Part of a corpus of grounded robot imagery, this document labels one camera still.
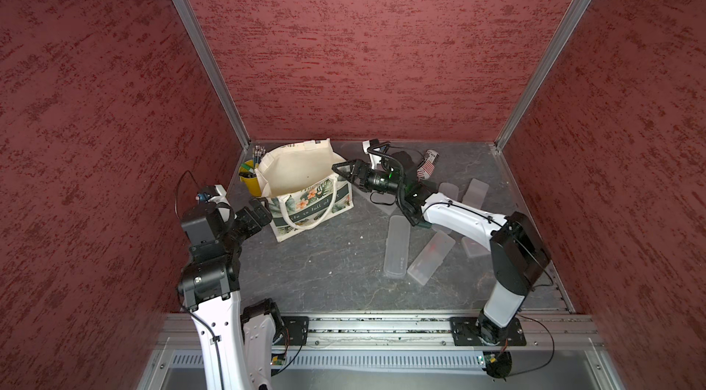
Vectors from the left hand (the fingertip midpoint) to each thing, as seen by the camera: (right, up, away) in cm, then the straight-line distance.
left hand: (253, 214), depth 69 cm
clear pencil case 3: (+51, -18, +19) cm, 57 cm away
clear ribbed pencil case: (+63, +3, +38) cm, 73 cm away
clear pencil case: (+72, +2, +35) cm, 80 cm away
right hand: (+21, +10, +7) cm, 24 cm away
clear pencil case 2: (+40, -14, +21) cm, 47 cm away
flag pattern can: (+55, +12, +41) cm, 69 cm away
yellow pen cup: (-12, +10, +23) cm, 28 cm away
